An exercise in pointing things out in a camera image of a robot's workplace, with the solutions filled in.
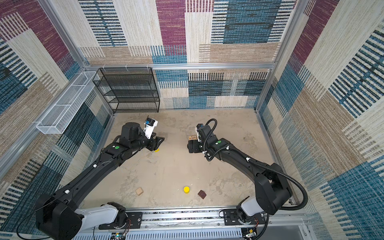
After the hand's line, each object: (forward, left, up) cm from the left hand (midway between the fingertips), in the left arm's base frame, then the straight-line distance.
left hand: (159, 133), depth 79 cm
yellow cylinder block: (-22, -14, -21) cm, 33 cm away
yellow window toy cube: (-10, 0, 0) cm, 10 cm away
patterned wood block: (+10, -18, -18) cm, 27 cm away
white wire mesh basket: (+6, +46, +11) cm, 48 cm away
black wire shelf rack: (+44, +28, -5) cm, 52 cm away
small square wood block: (-22, +12, -22) cm, 33 cm away
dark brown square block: (-24, -22, -21) cm, 39 cm away
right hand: (-3, -18, -10) cm, 21 cm away
